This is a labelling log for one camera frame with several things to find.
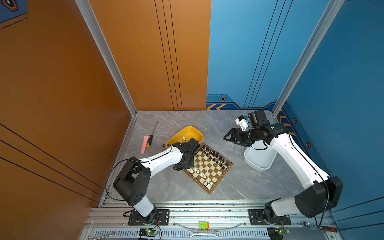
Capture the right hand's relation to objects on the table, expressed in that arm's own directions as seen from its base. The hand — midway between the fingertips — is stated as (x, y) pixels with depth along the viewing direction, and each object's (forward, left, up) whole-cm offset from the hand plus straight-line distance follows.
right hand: (228, 139), depth 76 cm
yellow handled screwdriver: (+11, +49, -20) cm, 54 cm away
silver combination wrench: (-37, +19, -23) cm, 48 cm away
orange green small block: (-34, +13, -21) cm, 42 cm away
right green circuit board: (-37, -22, -25) cm, 50 cm away
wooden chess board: (-5, +9, -21) cm, 24 cm away
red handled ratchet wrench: (-34, -35, -22) cm, 54 cm away
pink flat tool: (+10, +52, -20) cm, 57 cm away
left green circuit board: (-37, +39, -24) cm, 58 cm away
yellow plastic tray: (+19, +25, -21) cm, 38 cm away
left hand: (-5, +21, -19) cm, 28 cm away
